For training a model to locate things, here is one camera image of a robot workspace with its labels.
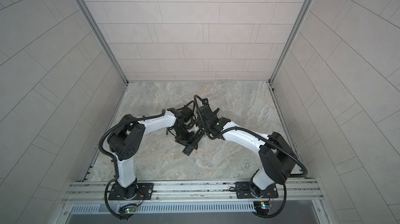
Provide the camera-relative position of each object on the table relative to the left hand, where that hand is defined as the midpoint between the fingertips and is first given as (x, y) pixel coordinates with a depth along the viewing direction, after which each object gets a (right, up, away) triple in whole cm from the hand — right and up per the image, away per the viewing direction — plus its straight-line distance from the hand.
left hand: (196, 144), depth 85 cm
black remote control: (-1, +3, -9) cm, 9 cm away
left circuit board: (-27, -21, -20) cm, 40 cm away
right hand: (+2, +15, +1) cm, 15 cm away
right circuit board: (+30, -22, -17) cm, 41 cm away
